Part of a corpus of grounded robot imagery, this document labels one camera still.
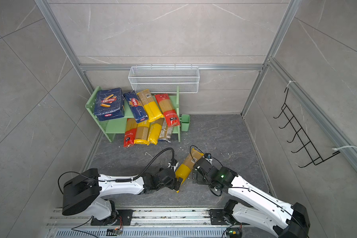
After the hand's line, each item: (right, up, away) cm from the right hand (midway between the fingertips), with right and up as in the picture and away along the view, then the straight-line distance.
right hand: (202, 176), depth 77 cm
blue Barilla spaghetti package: (-37, +38, +5) cm, 53 cm away
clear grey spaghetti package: (-21, +23, +13) cm, 34 cm away
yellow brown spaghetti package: (-27, +35, +4) cm, 45 cm away
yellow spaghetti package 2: (-28, +23, +13) cm, 39 cm away
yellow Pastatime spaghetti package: (-35, +23, +13) cm, 44 cm away
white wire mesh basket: (-22, +59, +24) cm, 68 cm away
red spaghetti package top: (-17, +32, +1) cm, 36 cm away
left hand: (-12, -1, +6) cm, 14 cm away
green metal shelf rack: (-53, +27, +19) cm, 62 cm away
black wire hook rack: (+44, +13, -19) cm, 49 cm away
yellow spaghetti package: (-8, +1, +11) cm, 13 cm away
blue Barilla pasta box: (-51, +39, +4) cm, 65 cm away
